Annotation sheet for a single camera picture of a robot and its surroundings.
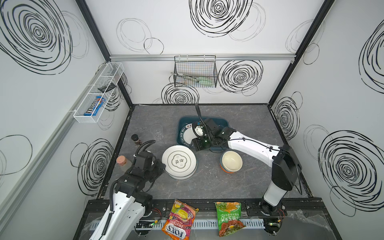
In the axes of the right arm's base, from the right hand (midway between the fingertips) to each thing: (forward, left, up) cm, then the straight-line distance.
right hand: (189, 147), depth 80 cm
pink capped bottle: (-8, +35, -5) cm, 36 cm away
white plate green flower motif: (-6, +5, -7) cm, 10 cm away
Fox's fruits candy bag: (-32, +3, -12) cm, 34 cm away
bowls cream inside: (-4, -23, -8) cm, 25 cm away
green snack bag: (-30, -19, -10) cm, 37 cm away
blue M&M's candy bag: (+7, +46, +21) cm, 51 cm away
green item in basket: (+33, -9, +19) cm, 39 cm away
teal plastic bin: (+25, +6, -8) cm, 26 cm away
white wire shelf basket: (+40, +50, +20) cm, 67 cm away
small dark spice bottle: (+8, +33, -5) cm, 34 cm away
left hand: (-9, +11, -3) cm, 15 cm away
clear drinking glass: (+19, +24, -11) cm, 32 cm away
